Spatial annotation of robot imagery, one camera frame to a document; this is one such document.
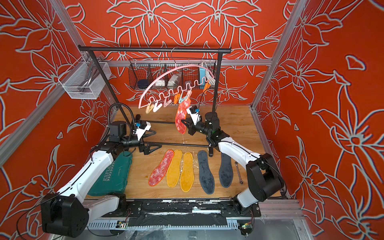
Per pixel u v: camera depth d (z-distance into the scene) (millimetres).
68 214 386
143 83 987
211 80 898
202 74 867
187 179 831
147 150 665
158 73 1005
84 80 834
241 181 814
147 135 762
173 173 846
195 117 695
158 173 848
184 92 698
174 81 914
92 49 585
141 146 661
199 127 699
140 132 655
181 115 759
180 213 728
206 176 836
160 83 878
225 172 852
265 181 429
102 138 1064
